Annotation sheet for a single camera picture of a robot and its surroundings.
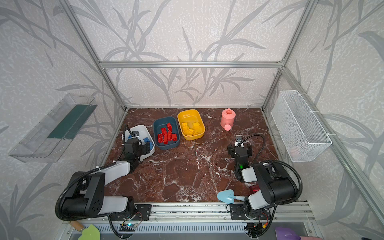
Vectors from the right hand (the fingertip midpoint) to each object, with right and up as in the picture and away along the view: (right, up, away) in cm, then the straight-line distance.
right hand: (241, 138), depth 93 cm
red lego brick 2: (-53, -1, +9) cm, 54 cm away
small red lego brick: (-43, 0, +6) cm, 43 cm away
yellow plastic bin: (-32, +9, +16) cm, 37 cm away
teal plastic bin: (-55, +10, +18) cm, 59 cm away
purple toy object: (+14, -40, -25) cm, 49 cm away
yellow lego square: (-29, +8, +14) cm, 33 cm away
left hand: (-63, 0, 0) cm, 63 cm away
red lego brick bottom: (-49, -1, +6) cm, 49 cm away
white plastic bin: (-65, +4, +8) cm, 65 cm away
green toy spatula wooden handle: (-76, -41, -24) cm, 89 cm away
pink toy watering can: (-7, +14, +9) cm, 18 cm away
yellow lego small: (-32, +4, +11) cm, 34 cm away
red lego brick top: (-51, +3, +12) cm, 53 cm away
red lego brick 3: (-47, +1, +8) cm, 47 cm away
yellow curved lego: (-36, +7, +11) cm, 39 cm away
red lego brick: (-47, +6, +11) cm, 49 cm away
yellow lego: (-29, +3, +9) cm, 30 cm away
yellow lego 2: (-34, +1, +8) cm, 35 cm away
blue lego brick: (-62, -2, +6) cm, 62 cm away
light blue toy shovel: (-11, -28, -15) cm, 34 cm away
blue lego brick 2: (-56, -4, -2) cm, 56 cm away
